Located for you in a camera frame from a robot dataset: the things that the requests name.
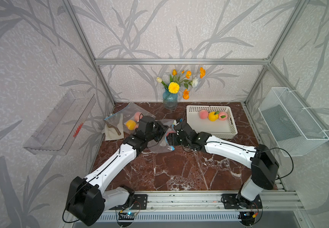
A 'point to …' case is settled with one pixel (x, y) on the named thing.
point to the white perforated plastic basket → (225, 129)
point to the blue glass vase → (170, 99)
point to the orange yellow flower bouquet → (182, 82)
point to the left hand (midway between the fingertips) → (170, 126)
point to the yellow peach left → (213, 116)
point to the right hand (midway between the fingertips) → (170, 136)
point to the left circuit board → (126, 216)
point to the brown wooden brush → (117, 131)
